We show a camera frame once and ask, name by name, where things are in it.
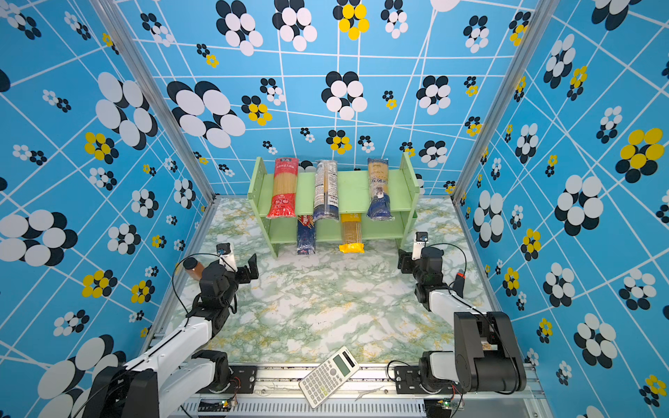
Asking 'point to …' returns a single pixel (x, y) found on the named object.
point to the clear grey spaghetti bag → (327, 191)
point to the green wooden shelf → (352, 200)
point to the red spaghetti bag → (285, 188)
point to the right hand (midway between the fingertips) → (413, 250)
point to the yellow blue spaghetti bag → (380, 205)
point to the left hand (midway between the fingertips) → (242, 254)
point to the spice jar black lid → (190, 263)
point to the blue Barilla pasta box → (306, 234)
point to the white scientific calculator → (321, 383)
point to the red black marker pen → (459, 282)
